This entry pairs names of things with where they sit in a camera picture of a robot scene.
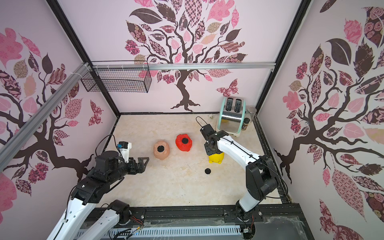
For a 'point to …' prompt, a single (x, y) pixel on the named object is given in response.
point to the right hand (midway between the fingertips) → (214, 148)
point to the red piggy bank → (182, 146)
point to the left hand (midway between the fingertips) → (142, 162)
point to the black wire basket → (118, 76)
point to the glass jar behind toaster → (250, 114)
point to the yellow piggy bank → (216, 158)
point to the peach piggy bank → (161, 150)
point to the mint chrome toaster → (232, 115)
